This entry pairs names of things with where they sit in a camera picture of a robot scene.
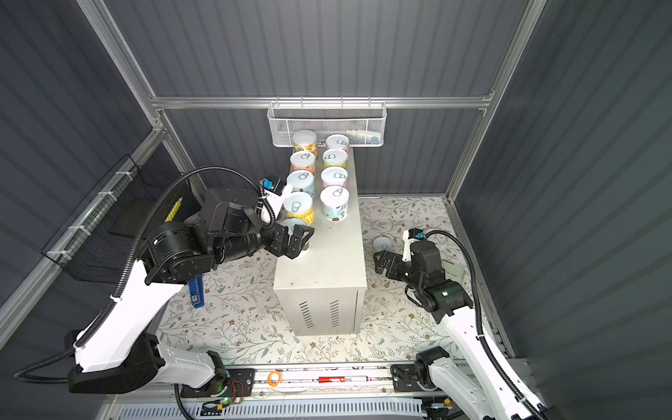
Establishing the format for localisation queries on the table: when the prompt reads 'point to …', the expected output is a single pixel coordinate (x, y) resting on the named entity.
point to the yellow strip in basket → (174, 210)
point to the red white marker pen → (342, 379)
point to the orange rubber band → (269, 379)
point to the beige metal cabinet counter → (323, 291)
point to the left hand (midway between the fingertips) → (298, 222)
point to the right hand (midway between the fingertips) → (390, 259)
